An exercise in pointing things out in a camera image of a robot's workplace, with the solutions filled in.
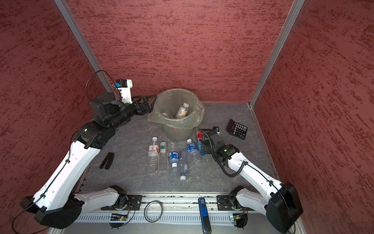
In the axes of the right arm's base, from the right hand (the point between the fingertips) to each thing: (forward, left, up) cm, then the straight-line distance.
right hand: (209, 147), depth 83 cm
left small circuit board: (-31, +50, -12) cm, 60 cm away
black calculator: (+19, -23, -10) cm, 31 cm away
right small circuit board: (-33, -11, -12) cm, 37 cm away
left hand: (+7, +28, +33) cm, 44 cm away
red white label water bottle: (+1, +34, -6) cm, 34 cm away
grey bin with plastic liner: (+33, +26, +5) cm, 42 cm away
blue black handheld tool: (-36, +4, -6) cm, 37 cm away
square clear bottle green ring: (-4, +28, -6) cm, 29 cm away
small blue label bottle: (-3, +21, -6) cm, 22 cm away
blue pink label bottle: (+12, +5, -5) cm, 14 cm away
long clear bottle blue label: (-6, +15, -10) cm, 19 cm away
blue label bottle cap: (+2, +10, -6) cm, 12 cm away
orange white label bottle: (+24, +16, +5) cm, 29 cm away
